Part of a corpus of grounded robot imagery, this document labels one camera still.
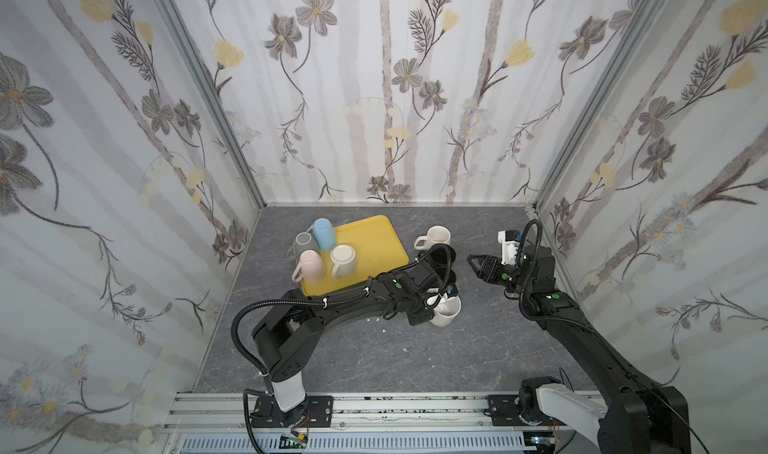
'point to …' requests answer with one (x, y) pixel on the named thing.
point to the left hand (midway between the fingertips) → (424, 300)
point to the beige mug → (447, 311)
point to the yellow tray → (377, 250)
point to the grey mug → (305, 240)
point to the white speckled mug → (435, 235)
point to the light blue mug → (324, 233)
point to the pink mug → (310, 268)
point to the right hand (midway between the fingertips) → (471, 253)
